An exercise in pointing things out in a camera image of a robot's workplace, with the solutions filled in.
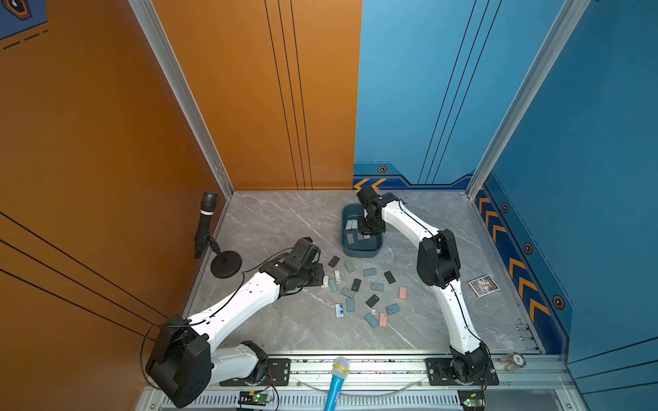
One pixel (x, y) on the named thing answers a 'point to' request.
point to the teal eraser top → (369, 271)
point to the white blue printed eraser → (339, 310)
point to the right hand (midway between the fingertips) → (365, 231)
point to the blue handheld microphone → (340, 372)
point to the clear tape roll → (513, 361)
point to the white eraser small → (337, 273)
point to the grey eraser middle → (347, 292)
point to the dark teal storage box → (353, 243)
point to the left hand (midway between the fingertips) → (322, 270)
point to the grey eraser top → (349, 266)
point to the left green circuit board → (261, 397)
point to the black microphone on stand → (224, 264)
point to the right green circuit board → (473, 400)
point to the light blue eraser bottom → (372, 320)
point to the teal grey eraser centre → (379, 287)
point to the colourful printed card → (484, 285)
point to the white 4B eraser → (355, 224)
